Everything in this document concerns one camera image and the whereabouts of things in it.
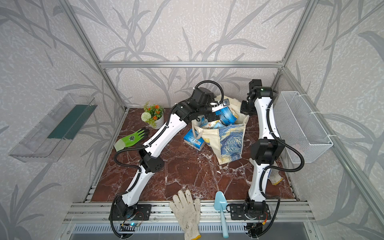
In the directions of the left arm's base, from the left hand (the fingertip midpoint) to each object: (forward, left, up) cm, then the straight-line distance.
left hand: (218, 104), depth 79 cm
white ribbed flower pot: (+7, +37, -24) cm, 45 cm away
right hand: (+3, -17, -8) cm, 19 cm away
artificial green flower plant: (+10, +41, -19) cm, 46 cm away
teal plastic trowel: (-42, -1, -30) cm, 52 cm away
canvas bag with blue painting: (-14, -6, -15) cm, 21 cm away
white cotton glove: (-47, +15, -29) cm, 57 cm away
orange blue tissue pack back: (+1, -7, -10) cm, 12 cm away
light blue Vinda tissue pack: (-4, +2, -13) cm, 14 cm away
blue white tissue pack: (-9, +11, -26) cm, 30 cm away
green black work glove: (-6, +63, -32) cm, 71 cm away
